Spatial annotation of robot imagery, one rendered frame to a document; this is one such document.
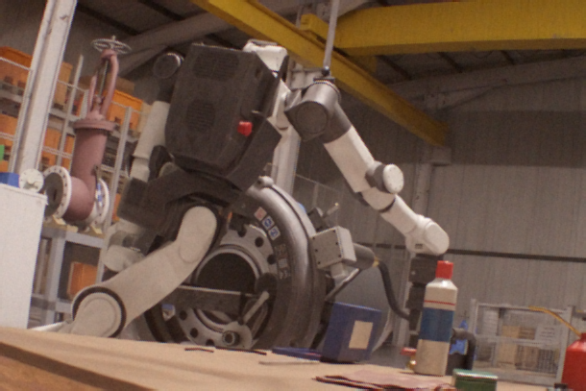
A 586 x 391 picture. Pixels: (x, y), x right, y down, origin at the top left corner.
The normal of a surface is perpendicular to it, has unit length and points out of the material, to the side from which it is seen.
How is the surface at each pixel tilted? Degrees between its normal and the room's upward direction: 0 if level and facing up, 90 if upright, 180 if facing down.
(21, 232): 90
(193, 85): 98
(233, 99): 98
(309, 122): 129
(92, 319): 90
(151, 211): 112
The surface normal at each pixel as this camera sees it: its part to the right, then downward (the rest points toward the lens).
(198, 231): 0.32, -0.09
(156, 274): -0.07, 0.10
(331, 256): -0.46, -0.19
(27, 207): 0.82, 0.04
